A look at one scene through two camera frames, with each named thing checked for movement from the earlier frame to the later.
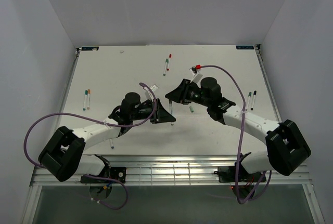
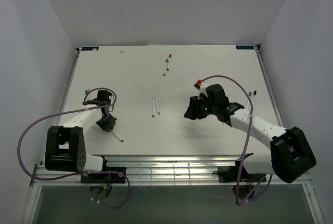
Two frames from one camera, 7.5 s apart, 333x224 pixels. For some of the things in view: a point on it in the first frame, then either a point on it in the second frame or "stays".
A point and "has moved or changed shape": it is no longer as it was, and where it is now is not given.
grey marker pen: (170, 110) has moved or changed shape
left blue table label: (90, 48) stays
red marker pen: (169, 57) stays
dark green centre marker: (166, 62) stays
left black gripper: (163, 116) → (110, 124)
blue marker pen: (111, 143) has moved or changed shape
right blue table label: (245, 47) stays
